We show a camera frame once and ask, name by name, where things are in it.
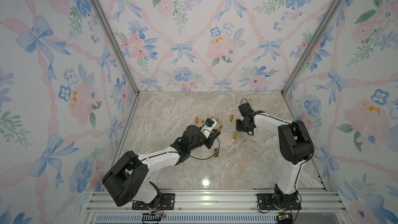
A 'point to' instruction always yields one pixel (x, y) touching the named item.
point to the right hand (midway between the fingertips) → (241, 127)
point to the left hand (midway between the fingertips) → (219, 131)
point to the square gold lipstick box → (216, 154)
